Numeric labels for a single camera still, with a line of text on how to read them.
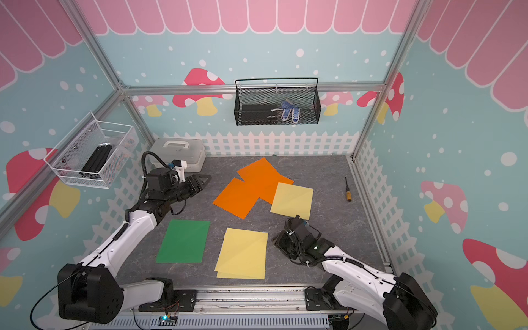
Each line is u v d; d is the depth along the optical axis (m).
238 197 1.04
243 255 0.86
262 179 1.11
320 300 0.74
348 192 1.04
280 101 0.92
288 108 0.88
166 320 0.73
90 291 0.40
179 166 0.74
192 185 0.71
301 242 0.62
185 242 0.90
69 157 0.66
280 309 0.74
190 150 1.10
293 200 1.03
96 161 0.70
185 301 0.74
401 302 0.40
